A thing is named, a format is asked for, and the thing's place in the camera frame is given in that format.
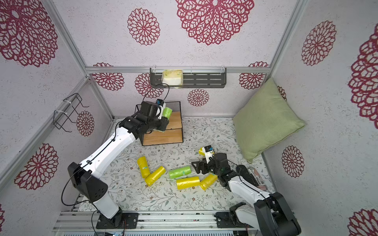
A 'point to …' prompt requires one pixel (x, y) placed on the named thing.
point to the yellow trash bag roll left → (145, 170)
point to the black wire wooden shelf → (173, 132)
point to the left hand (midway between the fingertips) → (164, 122)
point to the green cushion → (263, 119)
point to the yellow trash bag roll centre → (188, 182)
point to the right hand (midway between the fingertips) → (197, 160)
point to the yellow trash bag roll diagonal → (155, 175)
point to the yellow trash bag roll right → (205, 183)
